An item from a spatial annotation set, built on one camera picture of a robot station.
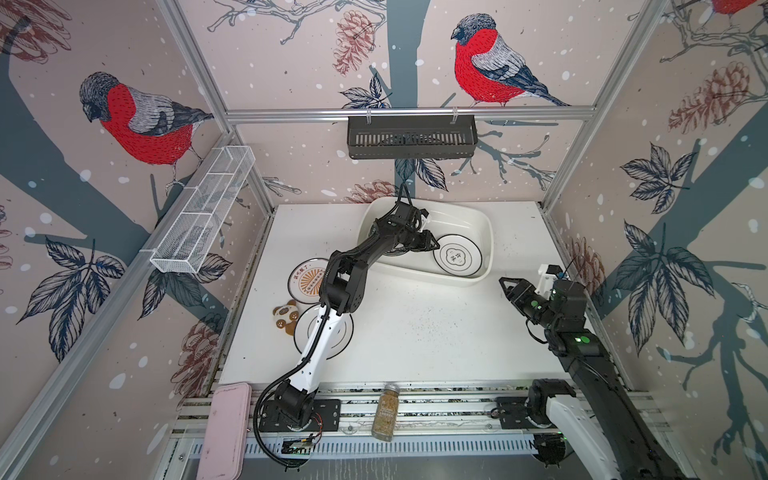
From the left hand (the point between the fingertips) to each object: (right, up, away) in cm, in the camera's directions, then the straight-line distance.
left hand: (438, 245), depth 100 cm
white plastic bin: (+5, +11, +14) cm, 18 cm away
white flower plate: (+8, -4, +3) cm, 9 cm away
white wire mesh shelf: (-67, +11, -22) cm, 72 cm away
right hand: (+14, -10, -22) cm, 27 cm away
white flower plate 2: (-31, -27, -15) cm, 44 cm away
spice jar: (-18, -39, -31) cm, 52 cm away
